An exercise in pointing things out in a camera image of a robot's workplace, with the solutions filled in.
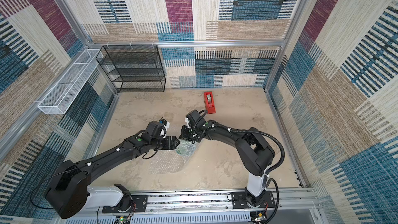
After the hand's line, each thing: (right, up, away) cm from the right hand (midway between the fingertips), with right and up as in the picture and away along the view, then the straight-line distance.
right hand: (181, 138), depth 87 cm
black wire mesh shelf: (-36, +44, +22) cm, 61 cm away
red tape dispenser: (+16, +20, +18) cm, 32 cm away
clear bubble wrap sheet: (-9, -13, -1) cm, 15 cm away
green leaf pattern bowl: (+2, -4, -2) cm, 5 cm away
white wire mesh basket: (-53, +20, -17) cm, 59 cm away
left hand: (-3, -2, -2) cm, 4 cm away
